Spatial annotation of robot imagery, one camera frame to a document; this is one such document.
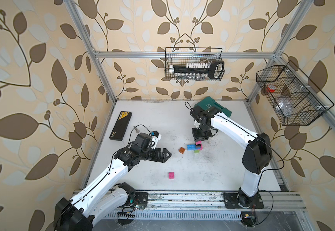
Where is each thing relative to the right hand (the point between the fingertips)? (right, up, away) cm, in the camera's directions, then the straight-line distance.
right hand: (197, 140), depth 85 cm
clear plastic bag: (+41, +19, -15) cm, 48 cm away
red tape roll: (+41, +30, -4) cm, 51 cm away
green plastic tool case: (+14, +26, +31) cm, 43 cm away
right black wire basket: (+49, +22, -12) cm, 55 cm away
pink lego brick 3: (-15, -20, -2) cm, 25 cm away
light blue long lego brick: (-3, -5, +4) cm, 8 cm away
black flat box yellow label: (-53, +6, +20) cm, 57 cm away
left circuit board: (-39, -37, -12) cm, 55 cm away
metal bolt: (-40, +4, +17) cm, 44 cm away
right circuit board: (+23, -37, -14) cm, 46 cm away
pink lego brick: (0, -1, -2) cm, 2 cm away
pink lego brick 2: (+3, -5, +4) cm, 8 cm away
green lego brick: (+1, -8, +6) cm, 11 cm away
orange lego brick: (-9, -8, +6) cm, 14 cm away
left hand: (-20, -5, -9) cm, 22 cm away
